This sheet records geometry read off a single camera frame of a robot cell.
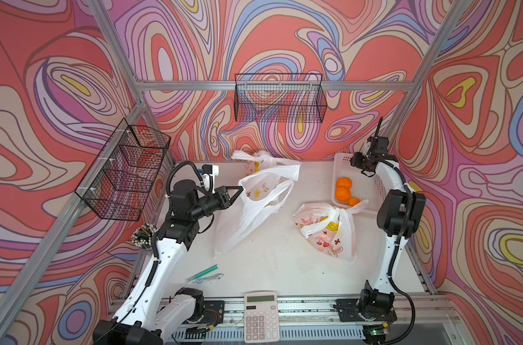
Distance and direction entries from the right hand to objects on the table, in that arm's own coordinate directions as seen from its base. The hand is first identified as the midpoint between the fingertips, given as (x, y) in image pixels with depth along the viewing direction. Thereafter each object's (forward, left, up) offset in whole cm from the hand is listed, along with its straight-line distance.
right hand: (357, 164), depth 102 cm
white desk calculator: (-60, +48, -11) cm, 78 cm away
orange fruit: (-7, +7, -6) cm, 11 cm away
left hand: (-29, +52, +20) cm, 63 cm away
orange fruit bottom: (-13, +9, -7) cm, 17 cm away
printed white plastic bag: (-33, +21, -1) cm, 39 cm away
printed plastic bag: (-3, +46, +4) cm, 46 cm away
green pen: (-44, +71, -12) cm, 84 cm away
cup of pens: (-36, +89, +5) cm, 96 cm away
